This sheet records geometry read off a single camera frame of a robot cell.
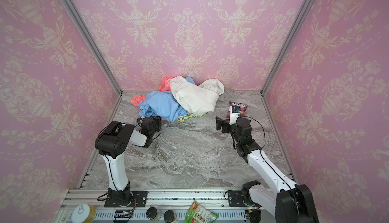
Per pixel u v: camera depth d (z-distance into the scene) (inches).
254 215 28.2
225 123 28.2
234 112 27.3
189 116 41.1
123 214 28.7
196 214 26.8
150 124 31.9
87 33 34.2
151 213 24.7
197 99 37.8
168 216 24.5
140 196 29.4
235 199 28.7
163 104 37.8
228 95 46.2
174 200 29.8
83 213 26.1
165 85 44.0
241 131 24.2
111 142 21.3
